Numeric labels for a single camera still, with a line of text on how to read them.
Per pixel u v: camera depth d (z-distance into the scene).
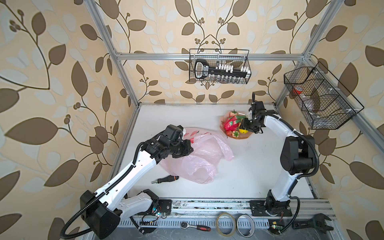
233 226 0.69
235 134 0.96
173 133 0.56
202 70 0.85
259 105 0.77
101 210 0.38
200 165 0.68
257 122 0.71
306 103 0.71
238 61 0.93
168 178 0.82
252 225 0.71
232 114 1.05
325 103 0.73
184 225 0.69
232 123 0.96
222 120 1.05
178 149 0.62
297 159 0.50
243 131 0.91
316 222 0.70
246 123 0.85
